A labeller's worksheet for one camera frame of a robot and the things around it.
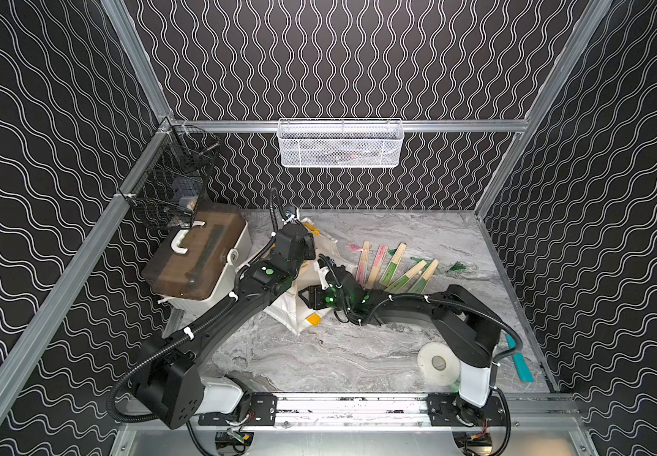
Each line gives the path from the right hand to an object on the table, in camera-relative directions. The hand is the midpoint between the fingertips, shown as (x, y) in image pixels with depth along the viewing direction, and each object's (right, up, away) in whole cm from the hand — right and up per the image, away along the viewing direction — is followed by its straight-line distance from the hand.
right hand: (304, 291), depth 87 cm
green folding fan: (+32, +1, +11) cm, 34 cm away
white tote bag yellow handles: (-3, -4, -9) cm, 10 cm away
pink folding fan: (+19, +3, +13) cm, 23 cm away
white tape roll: (+39, -20, -6) cm, 44 cm away
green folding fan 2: (+31, +7, +16) cm, 35 cm away
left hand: (0, +19, -8) cm, 21 cm away
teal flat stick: (+63, -20, -5) cm, 66 cm away
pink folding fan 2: (+26, +8, +16) cm, 31 cm away
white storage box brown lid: (-34, +7, +3) cm, 35 cm away
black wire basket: (-44, +35, +5) cm, 56 cm away
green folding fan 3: (+39, 0, +10) cm, 40 cm away
